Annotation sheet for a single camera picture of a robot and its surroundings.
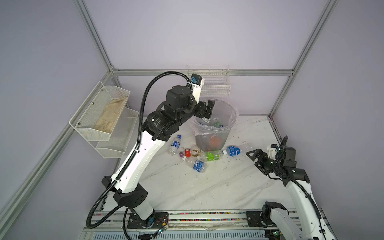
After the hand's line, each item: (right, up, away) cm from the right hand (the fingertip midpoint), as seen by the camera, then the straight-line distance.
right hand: (250, 157), depth 77 cm
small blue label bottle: (-43, +4, +20) cm, 47 cm away
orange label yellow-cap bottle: (-17, +8, +11) cm, 22 cm away
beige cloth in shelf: (-75, +19, 0) cm, 78 cm away
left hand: (-26, +27, -17) cm, 41 cm away
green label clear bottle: (-19, -2, +15) cm, 24 cm away
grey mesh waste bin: (-19, +12, +8) cm, 24 cm away
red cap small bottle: (-34, -1, +18) cm, 38 cm away
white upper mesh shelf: (-82, +20, 0) cm, 84 cm away
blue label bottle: (-5, 0, +18) cm, 19 cm away
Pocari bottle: (-28, -7, +11) cm, 30 cm away
